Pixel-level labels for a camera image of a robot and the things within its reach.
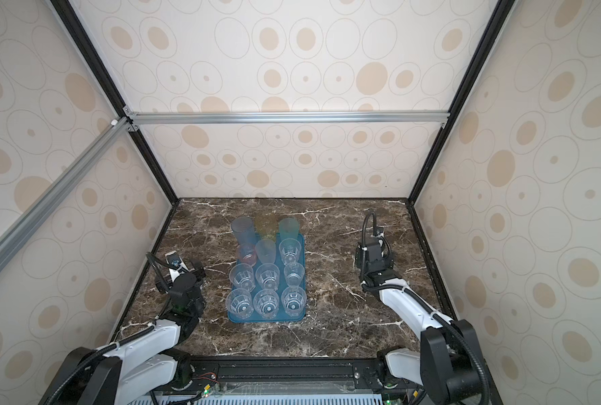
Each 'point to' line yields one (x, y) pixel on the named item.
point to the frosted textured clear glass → (266, 250)
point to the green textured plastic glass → (289, 228)
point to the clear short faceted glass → (266, 302)
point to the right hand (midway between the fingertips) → (377, 250)
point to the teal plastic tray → (281, 315)
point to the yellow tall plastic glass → (266, 226)
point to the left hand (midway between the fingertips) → (183, 258)
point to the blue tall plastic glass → (243, 227)
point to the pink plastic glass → (246, 253)
